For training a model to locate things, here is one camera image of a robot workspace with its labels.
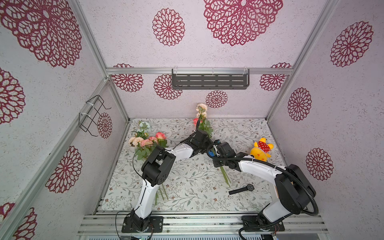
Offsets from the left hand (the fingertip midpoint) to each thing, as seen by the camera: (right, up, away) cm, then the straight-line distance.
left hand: (216, 144), depth 96 cm
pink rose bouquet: (-8, +14, +4) cm, 16 cm away
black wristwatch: (+17, -24, -11) cm, 32 cm away
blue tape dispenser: (-5, -5, -11) cm, 13 cm away
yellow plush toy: (+28, -4, -2) cm, 28 cm away
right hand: (-2, -8, -5) cm, 10 cm away
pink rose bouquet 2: (-46, +1, 0) cm, 46 cm away
